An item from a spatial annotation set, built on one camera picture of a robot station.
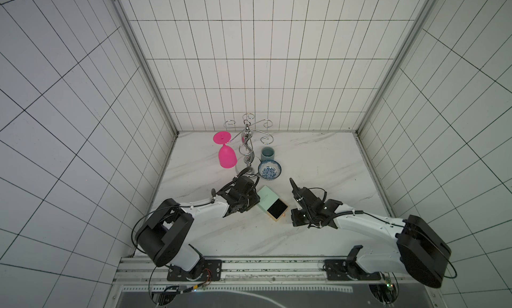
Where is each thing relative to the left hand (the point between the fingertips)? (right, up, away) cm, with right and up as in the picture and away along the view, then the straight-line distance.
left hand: (256, 201), depth 89 cm
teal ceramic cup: (+6, +22, +15) cm, 27 cm away
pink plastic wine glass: (-13, +21, -4) cm, 25 cm away
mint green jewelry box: (+5, +2, 0) cm, 5 cm away
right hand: (+15, -4, -3) cm, 16 cm away
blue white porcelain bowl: (+7, +13, +12) cm, 19 cm away
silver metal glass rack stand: (-5, +25, +1) cm, 25 cm away
